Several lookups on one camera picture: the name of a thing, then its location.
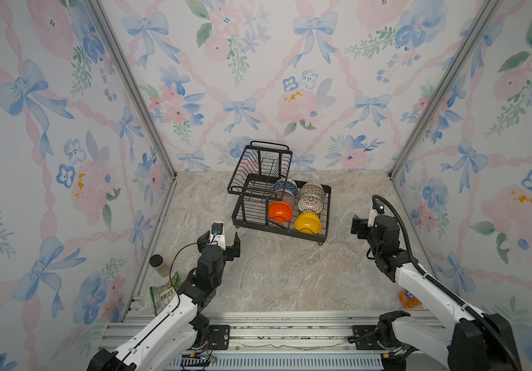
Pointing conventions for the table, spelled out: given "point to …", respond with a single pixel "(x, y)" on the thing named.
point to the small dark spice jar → (156, 262)
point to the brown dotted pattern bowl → (312, 188)
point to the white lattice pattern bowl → (310, 202)
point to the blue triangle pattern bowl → (286, 184)
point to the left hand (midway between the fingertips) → (223, 231)
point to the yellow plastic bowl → (308, 222)
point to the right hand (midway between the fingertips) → (368, 215)
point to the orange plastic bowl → (280, 211)
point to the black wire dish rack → (266, 195)
